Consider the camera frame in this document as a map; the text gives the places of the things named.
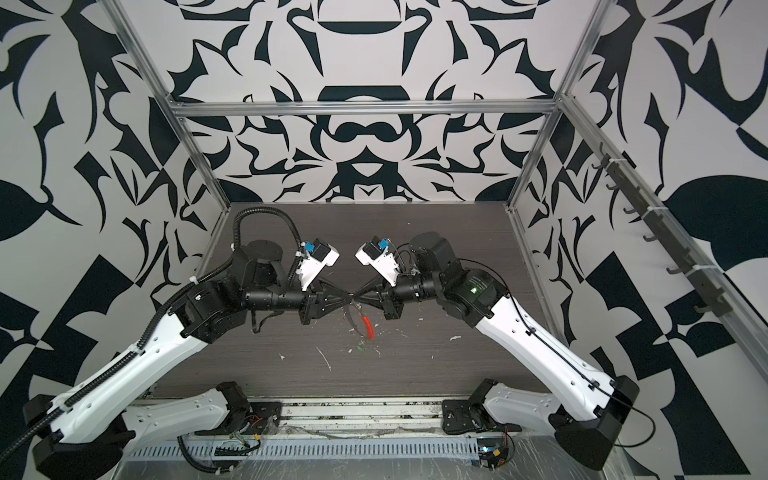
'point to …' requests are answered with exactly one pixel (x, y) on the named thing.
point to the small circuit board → (492, 452)
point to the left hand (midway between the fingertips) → (351, 291)
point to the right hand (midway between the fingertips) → (357, 297)
